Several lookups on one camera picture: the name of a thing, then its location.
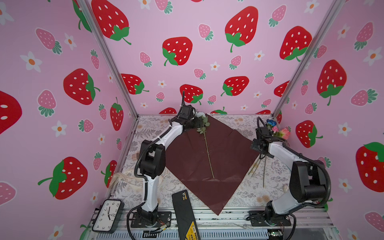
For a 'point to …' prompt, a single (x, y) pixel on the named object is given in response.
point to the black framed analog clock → (108, 216)
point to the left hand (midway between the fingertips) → (198, 122)
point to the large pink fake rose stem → (284, 133)
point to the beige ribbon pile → (121, 184)
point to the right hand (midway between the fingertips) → (262, 147)
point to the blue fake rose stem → (271, 122)
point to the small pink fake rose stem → (274, 131)
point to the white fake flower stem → (205, 122)
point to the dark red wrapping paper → (212, 161)
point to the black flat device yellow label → (185, 215)
